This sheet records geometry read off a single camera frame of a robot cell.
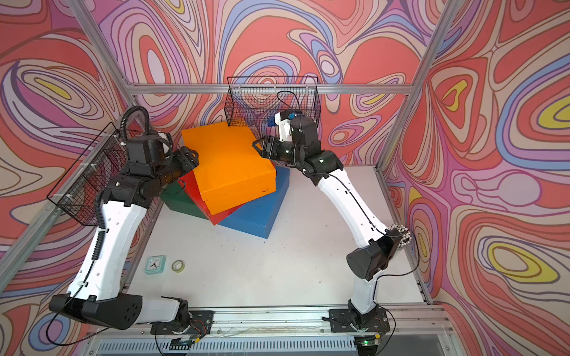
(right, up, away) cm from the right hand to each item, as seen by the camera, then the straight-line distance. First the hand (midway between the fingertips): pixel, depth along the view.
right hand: (259, 151), depth 70 cm
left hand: (-20, -1, -1) cm, 20 cm away
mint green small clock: (-42, -41, +14) cm, 61 cm away
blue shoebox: (-3, -23, +17) cm, 29 cm away
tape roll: (-34, -43, +16) cm, 57 cm away
